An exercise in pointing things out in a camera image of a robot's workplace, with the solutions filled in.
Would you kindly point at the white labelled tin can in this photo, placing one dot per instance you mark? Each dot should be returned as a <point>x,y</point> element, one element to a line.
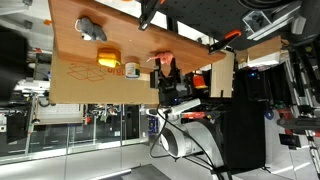
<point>132,70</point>

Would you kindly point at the black clamp with orange trigger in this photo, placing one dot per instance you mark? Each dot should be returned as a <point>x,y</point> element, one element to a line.
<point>147,11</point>

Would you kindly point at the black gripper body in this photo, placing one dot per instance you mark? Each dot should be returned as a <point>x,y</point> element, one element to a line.
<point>166,83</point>

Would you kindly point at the large flat cardboard sheet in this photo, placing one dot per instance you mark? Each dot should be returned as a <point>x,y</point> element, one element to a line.
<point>100,88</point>

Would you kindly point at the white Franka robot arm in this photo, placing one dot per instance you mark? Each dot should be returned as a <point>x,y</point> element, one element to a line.
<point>193,136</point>

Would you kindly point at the white grey equipment box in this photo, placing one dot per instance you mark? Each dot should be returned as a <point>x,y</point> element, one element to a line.
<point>266,20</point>

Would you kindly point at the yellow orange plastic cup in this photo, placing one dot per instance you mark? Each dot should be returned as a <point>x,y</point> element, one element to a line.
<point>107,56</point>

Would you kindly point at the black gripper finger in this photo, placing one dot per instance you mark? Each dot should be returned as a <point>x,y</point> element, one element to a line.
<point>157,70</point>
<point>173,68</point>

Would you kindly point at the pink rabbit plush toy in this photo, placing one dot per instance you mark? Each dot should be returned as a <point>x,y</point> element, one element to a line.
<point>165,57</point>

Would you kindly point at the orange red small object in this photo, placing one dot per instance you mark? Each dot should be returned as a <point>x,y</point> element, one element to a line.
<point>199,81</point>

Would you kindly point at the brown cardboard box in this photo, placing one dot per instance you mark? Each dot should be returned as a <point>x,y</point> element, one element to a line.
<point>263,50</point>

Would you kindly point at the light wooden panel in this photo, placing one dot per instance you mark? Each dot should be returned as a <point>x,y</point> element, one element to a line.
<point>221,75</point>

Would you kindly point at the grey mouse plush toy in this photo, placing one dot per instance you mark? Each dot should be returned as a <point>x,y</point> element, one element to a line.
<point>92,31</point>

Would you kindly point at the black fabric screen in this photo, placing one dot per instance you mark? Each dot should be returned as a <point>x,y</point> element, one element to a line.
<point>246,133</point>

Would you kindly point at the red flat bar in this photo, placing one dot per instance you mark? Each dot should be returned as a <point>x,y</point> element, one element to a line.
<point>196,115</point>

